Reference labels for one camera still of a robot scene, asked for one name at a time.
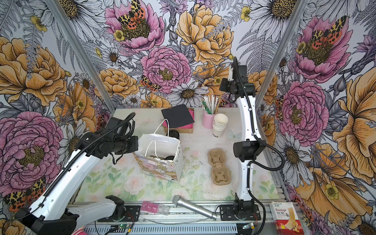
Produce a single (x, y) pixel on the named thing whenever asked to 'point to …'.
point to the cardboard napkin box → (182, 130)
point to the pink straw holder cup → (207, 120)
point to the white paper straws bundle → (210, 107)
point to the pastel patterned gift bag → (160, 155)
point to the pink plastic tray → (152, 207)
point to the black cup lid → (169, 157)
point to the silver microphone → (177, 200)
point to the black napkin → (177, 116)
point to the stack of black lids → (174, 133)
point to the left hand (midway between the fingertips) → (136, 150)
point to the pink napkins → (185, 126)
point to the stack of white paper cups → (219, 123)
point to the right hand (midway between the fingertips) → (221, 86)
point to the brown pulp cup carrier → (221, 175)
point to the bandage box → (286, 217)
